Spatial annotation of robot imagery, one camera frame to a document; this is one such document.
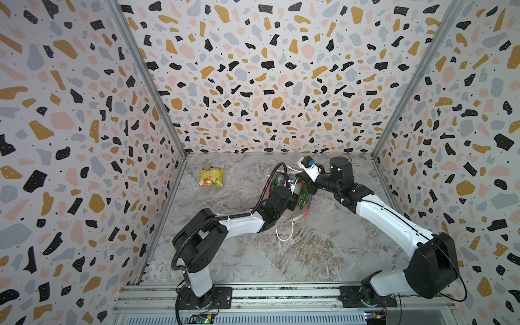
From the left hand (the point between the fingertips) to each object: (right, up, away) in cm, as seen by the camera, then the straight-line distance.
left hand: (296, 188), depth 87 cm
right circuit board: (+26, -45, -15) cm, 54 cm away
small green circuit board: (-35, -45, -16) cm, 59 cm away
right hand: (0, +7, -8) cm, 10 cm away
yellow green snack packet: (-43, +5, +19) cm, 47 cm away
